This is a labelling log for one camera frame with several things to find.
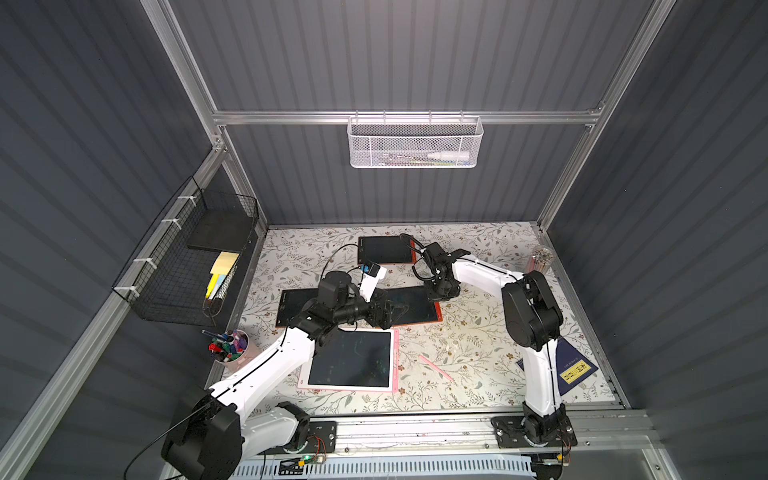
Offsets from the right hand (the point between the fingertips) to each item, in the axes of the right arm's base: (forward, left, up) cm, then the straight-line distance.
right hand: (438, 296), depth 98 cm
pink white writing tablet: (-21, +26, -1) cm, 34 cm away
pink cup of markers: (-22, +56, +12) cm, 61 cm away
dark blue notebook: (-23, -35, +1) cm, 42 cm away
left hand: (-14, +13, +19) cm, 27 cm away
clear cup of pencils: (+3, -28, +17) cm, 33 cm away
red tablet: (+21, +18, -1) cm, 28 cm away
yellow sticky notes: (-8, +57, +27) cm, 64 cm away
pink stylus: (-23, +2, -1) cm, 23 cm away
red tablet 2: (0, +9, -5) cm, 10 cm away
